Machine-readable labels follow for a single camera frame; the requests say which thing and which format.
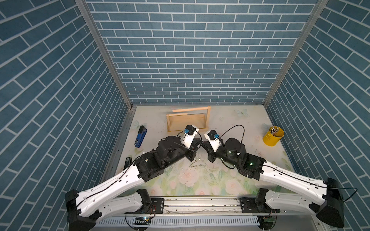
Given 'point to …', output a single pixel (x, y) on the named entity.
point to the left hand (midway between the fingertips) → (204, 142)
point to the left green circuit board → (142, 221)
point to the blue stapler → (141, 134)
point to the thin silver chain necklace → (194, 165)
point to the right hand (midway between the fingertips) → (203, 143)
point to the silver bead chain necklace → (199, 158)
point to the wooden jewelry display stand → (197, 116)
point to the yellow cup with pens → (273, 136)
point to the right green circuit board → (269, 219)
